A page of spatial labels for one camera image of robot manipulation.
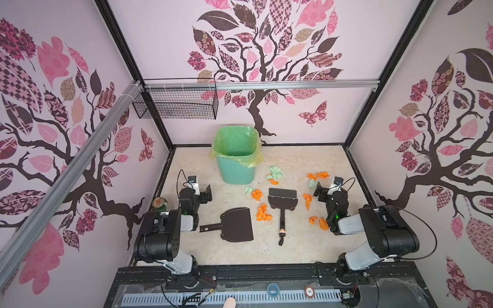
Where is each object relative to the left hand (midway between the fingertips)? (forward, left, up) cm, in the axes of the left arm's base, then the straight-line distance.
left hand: (201, 187), depth 94 cm
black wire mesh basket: (+35, +11, +28) cm, 46 cm away
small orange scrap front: (-16, -54, -3) cm, 56 cm away
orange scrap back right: (+11, -67, -5) cm, 68 cm away
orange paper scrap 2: (-2, -28, -4) cm, 29 cm away
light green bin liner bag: (+20, -20, +10) cm, 30 cm away
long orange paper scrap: (-5, -54, -4) cm, 55 cm away
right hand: (0, -64, +4) cm, 64 cm away
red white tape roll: (-44, -47, -4) cm, 65 cm away
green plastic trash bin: (+9, -17, 0) cm, 19 cm away
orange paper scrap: (+7, -38, -5) cm, 38 cm away
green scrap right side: (+4, -58, -3) cm, 59 cm away
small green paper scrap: (+1, -24, -4) cm, 24 cm away
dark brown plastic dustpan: (-18, -18, -6) cm, 26 cm away
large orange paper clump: (-13, -31, -4) cm, 33 cm away
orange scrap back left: (+10, -60, -5) cm, 61 cm away
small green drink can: (-11, +16, +5) cm, 20 cm away
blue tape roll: (-43, -34, -5) cm, 55 cm away
